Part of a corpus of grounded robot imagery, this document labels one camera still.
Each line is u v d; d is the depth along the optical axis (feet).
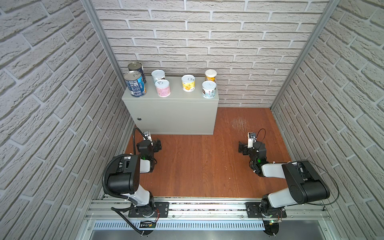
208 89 2.43
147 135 2.66
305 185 1.47
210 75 2.60
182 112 2.78
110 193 1.45
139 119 2.97
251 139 2.61
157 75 2.66
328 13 2.33
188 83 2.54
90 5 2.28
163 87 2.43
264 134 3.38
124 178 1.50
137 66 2.54
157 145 2.92
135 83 2.29
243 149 2.74
